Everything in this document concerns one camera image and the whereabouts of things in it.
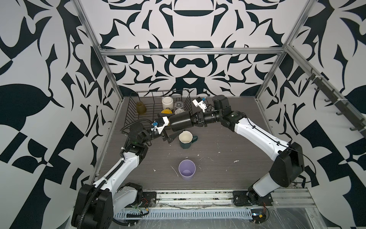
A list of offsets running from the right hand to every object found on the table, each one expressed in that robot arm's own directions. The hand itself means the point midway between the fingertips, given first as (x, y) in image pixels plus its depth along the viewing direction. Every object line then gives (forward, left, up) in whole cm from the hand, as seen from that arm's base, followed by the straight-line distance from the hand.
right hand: (185, 121), depth 70 cm
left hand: (+1, +5, +1) cm, 5 cm away
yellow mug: (+21, +12, -18) cm, 30 cm away
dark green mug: (+3, 0, -23) cm, 23 cm away
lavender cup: (-14, 0, -27) cm, 30 cm away
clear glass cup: (+27, +5, -19) cm, 33 cm away
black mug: (-3, +2, +3) cm, 5 cm away
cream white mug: (+19, +4, -16) cm, 25 cm away
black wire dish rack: (+38, +26, -26) cm, 53 cm away
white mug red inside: (+29, +12, -18) cm, 36 cm away
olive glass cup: (+28, +32, -23) cm, 48 cm away
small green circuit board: (-36, -35, -31) cm, 59 cm away
